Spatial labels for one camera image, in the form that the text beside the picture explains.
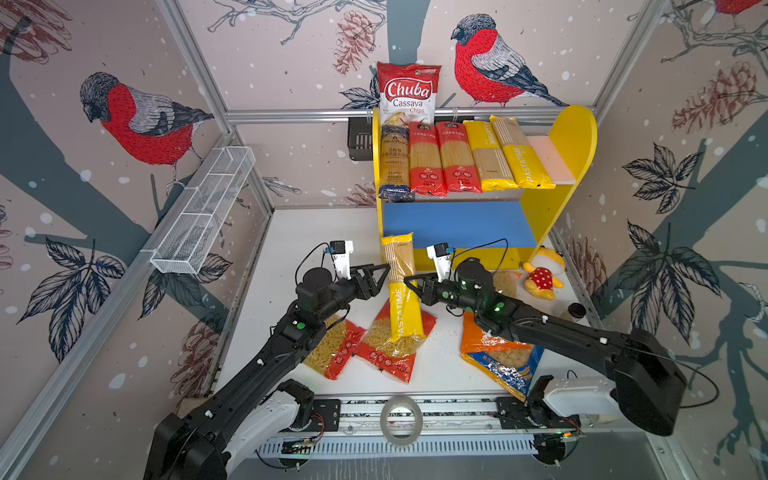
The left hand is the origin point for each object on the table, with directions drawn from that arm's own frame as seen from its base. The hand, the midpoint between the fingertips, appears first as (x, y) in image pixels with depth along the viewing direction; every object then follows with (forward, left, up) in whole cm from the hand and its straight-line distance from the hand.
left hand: (383, 268), depth 70 cm
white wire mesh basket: (+5, +49, +3) cm, 49 cm away
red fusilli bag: (-11, +14, -24) cm, 30 cm away
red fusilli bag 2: (-14, -3, -24) cm, 28 cm away
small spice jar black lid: (-3, -55, -18) cm, 58 cm away
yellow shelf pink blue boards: (+19, -31, -9) cm, 38 cm away
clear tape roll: (-24, -3, -24) cm, 34 cm away
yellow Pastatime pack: (-8, -6, -12) cm, 15 cm away
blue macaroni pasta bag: (-17, -34, -24) cm, 45 cm away
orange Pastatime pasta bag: (-9, -26, -22) cm, 36 cm away
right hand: (-1, -5, -7) cm, 8 cm away
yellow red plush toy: (+9, -50, -21) cm, 55 cm away
